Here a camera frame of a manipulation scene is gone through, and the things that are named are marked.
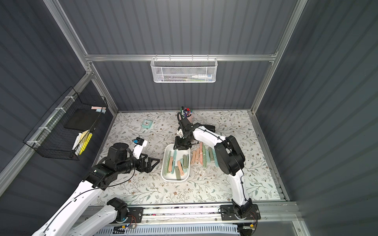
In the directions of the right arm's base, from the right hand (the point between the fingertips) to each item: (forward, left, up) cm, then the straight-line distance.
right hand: (176, 148), depth 91 cm
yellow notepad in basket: (-12, +40, +22) cm, 47 cm away
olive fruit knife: (0, -22, -7) cm, 23 cm away
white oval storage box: (-8, +1, -7) cm, 10 cm away
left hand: (-14, +10, +14) cm, 22 cm away
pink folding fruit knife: (+1, -16, -7) cm, 17 cm away
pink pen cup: (+24, -8, +2) cm, 26 cm away
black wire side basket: (-5, +54, +23) cm, 59 cm away
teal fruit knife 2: (-4, -25, -7) cm, 26 cm away
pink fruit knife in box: (-9, +4, -5) cm, 11 cm away
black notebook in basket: (+4, +47, +23) cm, 53 cm away
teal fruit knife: (-2, -20, -7) cm, 21 cm away
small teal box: (+23, +25, -4) cm, 34 cm away
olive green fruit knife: (-15, -2, -7) cm, 16 cm away
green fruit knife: (-7, -18, -7) cm, 20 cm away
